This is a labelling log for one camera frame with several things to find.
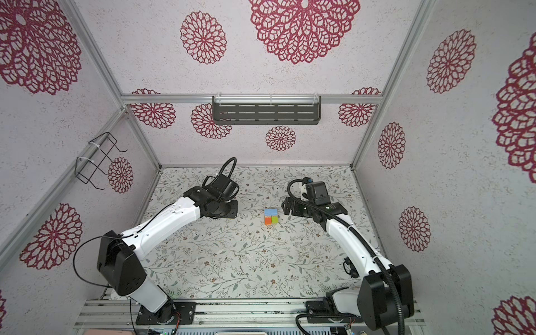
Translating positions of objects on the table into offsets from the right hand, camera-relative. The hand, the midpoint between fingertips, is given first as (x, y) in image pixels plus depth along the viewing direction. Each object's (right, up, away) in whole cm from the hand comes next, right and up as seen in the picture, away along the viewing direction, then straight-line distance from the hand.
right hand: (292, 202), depth 83 cm
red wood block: (-10, -9, +12) cm, 18 cm away
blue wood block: (-8, -6, +19) cm, 22 cm away
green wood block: (-7, -9, +12) cm, 16 cm away
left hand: (-24, -5, 0) cm, 25 cm away
